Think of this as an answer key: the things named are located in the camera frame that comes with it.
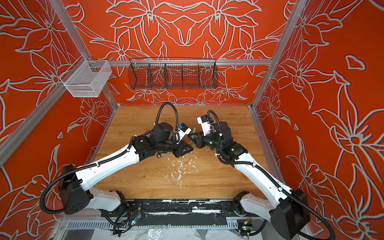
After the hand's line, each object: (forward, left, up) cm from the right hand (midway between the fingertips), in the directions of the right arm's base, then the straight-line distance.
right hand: (186, 136), depth 71 cm
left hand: (-4, -2, -3) cm, 5 cm away
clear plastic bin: (+40, +64, +7) cm, 75 cm away
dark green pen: (-1, -3, 0) cm, 3 cm away
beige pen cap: (-7, -10, 0) cm, 12 cm away
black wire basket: (+49, +10, +3) cm, 50 cm away
